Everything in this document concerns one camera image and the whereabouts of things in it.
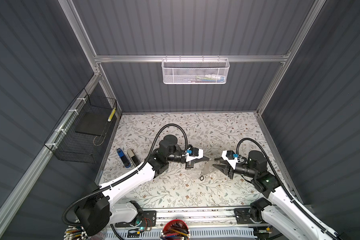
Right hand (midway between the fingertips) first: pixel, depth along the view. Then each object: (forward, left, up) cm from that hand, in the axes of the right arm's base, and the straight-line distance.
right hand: (217, 162), depth 73 cm
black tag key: (-4, +8, -9) cm, 13 cm away
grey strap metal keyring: (-5, +6, +4) cm, 8 cm away
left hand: (-1, +5, +8) cm, 10 cm away
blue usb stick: (+12, +56, -18) cm, 60 cm away
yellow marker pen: (+24, +56, +10) cm, 62 cm away
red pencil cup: (-26, +20, -13) cm, 36 cm away
